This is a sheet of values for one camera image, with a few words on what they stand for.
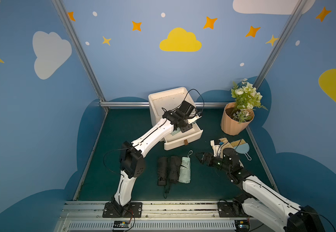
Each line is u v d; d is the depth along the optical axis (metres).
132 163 0.49
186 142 0.88
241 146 1.01
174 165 0.86
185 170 0.85
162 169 0.86
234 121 0.92
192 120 0.75
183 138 0.88
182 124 0.62
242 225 0.73
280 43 0.82
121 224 0.72
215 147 0.75
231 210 0.73
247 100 0.87
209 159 0.72
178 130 0.82
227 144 0.73
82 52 0.86
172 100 0.95
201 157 0.73
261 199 0.51
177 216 0.74
